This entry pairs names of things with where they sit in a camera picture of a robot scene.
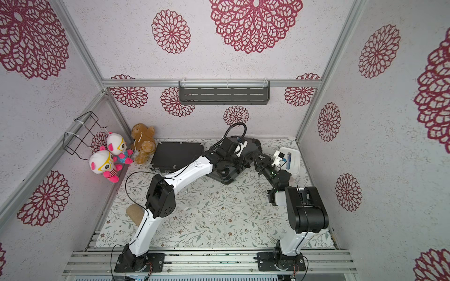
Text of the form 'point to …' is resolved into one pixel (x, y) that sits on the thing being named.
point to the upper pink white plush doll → (116, 146)
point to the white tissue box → (291, 161)
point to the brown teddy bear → (144, 143)
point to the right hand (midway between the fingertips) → (252, 152)
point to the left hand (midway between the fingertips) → (246, 160)
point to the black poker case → (172, 156)
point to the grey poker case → (253, 146)
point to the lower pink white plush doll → (102, 162)
